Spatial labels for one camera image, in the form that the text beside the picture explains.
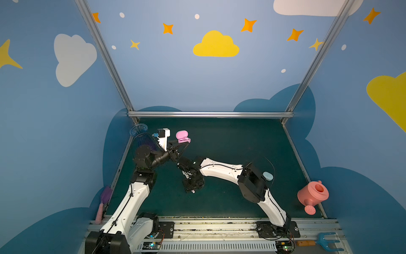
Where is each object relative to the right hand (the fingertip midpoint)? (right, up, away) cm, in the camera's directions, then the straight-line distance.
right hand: (190, 189), depth 86 cm
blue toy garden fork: (+63, -20, -14) cm, 67 cm away
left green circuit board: (-17, -21, -15) cm, 30 cm away
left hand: (0, +26, -16) cm, 31 cm away
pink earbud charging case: (-3, +29, -14) cm, 32 cm away
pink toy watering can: (+60, +1, -11) cm, 61 cm away
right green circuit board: (+44, -22, -15) cm, 52 cm away
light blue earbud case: (+45, +6, +5) cm, 46 cm away
